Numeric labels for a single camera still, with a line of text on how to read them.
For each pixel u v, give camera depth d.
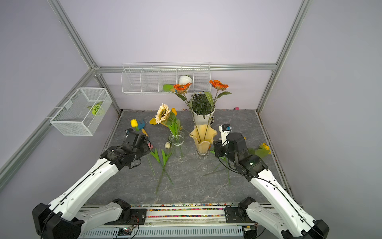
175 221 0.74
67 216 0.40
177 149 0.88
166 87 0.99
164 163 0.91
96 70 0.94
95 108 0.81
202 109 0.99
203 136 0.87
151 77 0.97
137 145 0.59
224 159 0.94
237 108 1.24
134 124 0.79
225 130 0.62
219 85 0.72
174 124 0.81
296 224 0.39
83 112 0.83
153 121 1.16
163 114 0.61
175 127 0.81
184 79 0.93
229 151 0.54
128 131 0.68
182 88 0.71
